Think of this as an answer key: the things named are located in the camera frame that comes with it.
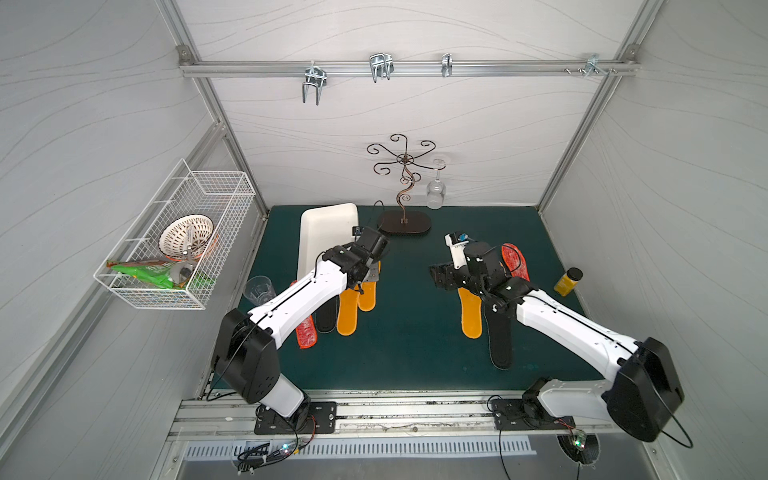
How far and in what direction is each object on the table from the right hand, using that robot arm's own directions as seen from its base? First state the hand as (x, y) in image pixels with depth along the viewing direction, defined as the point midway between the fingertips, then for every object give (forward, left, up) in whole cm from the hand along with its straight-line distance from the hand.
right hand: (441, 262), depth 82 cm
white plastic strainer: (-9, +62, +18) cm, 65 cm away
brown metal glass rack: (+29, +15, -16) cm, 37 cm away
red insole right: (+14, -29, -19) cm, 37 cm away
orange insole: (-7, +28, -18) cm, 34 cm away
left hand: (-1, +22, -2) cm, 22 cm away
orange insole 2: (-3, +22, -18) cm, 29 cm away
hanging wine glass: (+26, +1, +4) cm, 26 cm away
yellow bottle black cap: (+2, -40, -12) cm, 42 cm away
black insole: (-10, +34, -17) cm, 40 cm away
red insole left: (-14, +39, -17) cm, 45 cm away
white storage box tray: (+14, +38, -3) cm, 40 cm away
